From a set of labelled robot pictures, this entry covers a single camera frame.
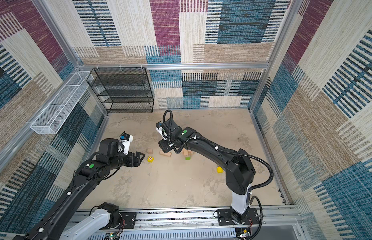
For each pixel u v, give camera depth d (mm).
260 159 420
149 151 962
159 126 728
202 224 729
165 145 723
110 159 566
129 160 665
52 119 714
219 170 892
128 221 730
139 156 701
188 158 942
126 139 662
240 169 455
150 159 919
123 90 1097
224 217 730
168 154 956
